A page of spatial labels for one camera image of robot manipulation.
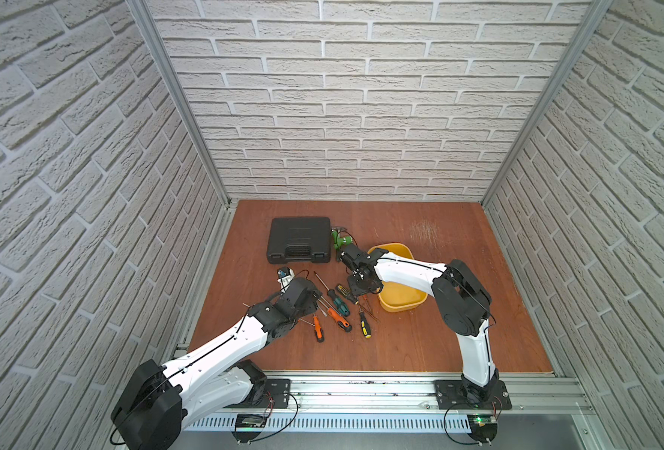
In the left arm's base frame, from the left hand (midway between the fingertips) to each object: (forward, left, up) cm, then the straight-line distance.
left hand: (311, 293), depth 84 cm
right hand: (+6, -17, -8) cm, 20 cm away
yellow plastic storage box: (+2, -28, -7) cm, 29 cm away
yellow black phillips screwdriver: (-9, -17, -7) cm, 20 cm away
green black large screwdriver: (-1, -8, -6) cm, 10 cm away
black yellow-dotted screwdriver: (+2, -11, -6) cm, 13 cm away
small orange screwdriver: (-9, -2, -7) cm, 12 cm away
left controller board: (-31, +14, -9) cm, 36 cm away
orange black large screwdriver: (-6, -9, -6) cm, 13 cm away
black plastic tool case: (+22, +6, -3) cm, 23 cm away
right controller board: (-34, -46, -9) cm, 58 cm away
